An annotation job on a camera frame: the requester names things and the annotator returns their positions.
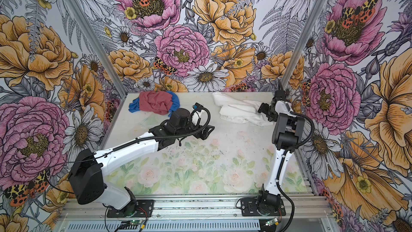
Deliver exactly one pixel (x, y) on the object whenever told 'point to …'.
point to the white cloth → (240, 110)
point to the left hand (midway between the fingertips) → (205, 127)
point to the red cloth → (156, 101)
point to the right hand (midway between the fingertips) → (263, 116)
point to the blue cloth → (134, 106)
